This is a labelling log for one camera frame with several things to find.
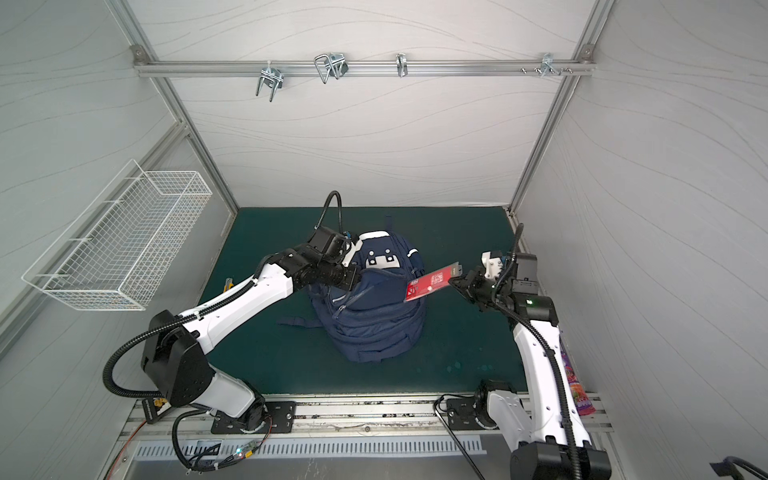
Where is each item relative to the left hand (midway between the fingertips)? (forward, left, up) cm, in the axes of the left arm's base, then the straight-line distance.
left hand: (364, 271), depth 82 cm
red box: (-3, -19, +1) cm, 19 cm away
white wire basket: (-7, +56, +15) cm, 58 cm away
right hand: (-4, -24, +6) cm, 25 cm away
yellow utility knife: (+4, +47, -16) cm, 50 cm away
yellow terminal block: (-32, +51, -15) cm, 62 cm away
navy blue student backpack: (-11, -3, -7) cm, 14 cm away
